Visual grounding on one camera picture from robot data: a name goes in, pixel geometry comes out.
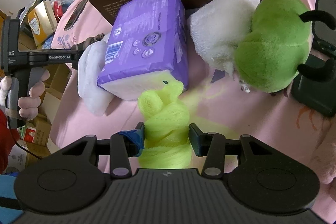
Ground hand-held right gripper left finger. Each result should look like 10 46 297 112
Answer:
60 122 146 178

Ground red plastic bag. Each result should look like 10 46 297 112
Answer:
52 0 65 20

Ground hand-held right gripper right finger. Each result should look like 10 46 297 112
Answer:
188 123 276 178

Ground purple tissue pack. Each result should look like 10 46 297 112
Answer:
97 0 190 101

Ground person's left hand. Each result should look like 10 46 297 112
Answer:
0 69 50 120

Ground yellow white packet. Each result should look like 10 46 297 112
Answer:
28 0 58 43

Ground pink printed bedsheet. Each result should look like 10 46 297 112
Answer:
51 0 336 214

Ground blue patterned cloth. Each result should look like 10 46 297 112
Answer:
43 35 57 49

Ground white fluffy towel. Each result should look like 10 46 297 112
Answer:
189 0 261 83

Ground white soft cloth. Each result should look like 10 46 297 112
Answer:
77 32 116 117

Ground green plush toy black limbs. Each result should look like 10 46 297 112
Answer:
233 0 336 94

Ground black smartphone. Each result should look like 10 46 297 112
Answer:
64 0 88 31

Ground black phone stand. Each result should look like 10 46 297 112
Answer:
290 0 336 117

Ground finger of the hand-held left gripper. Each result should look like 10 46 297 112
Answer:
71 34 106 52

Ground thin black cable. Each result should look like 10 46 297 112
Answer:
7 116 44 161

